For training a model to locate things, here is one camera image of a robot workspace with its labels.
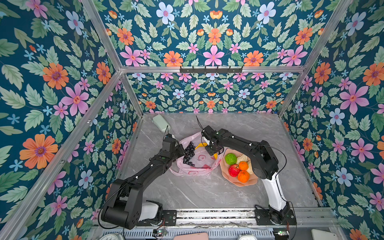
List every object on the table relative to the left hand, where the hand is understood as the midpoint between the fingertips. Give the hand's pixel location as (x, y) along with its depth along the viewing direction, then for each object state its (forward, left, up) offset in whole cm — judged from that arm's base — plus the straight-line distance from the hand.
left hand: (186, 144), depth 87 cm
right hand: (+2, -16, -9) cm, 19 cm away
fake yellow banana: (-2, -11, +3) cm, 11 cm away
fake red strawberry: (-15, -27, -6) cm, 32 cm away
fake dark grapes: (-2, -1, -9) cm, 9 cm away
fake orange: (-19, -31, -5) cm, 37 cm away
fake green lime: (-9, -26, -4) cm, 28 cm away
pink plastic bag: (-7, -10, -12) cm, 17 cm away
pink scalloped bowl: (-12, -22, -10) cm, 27 cm away
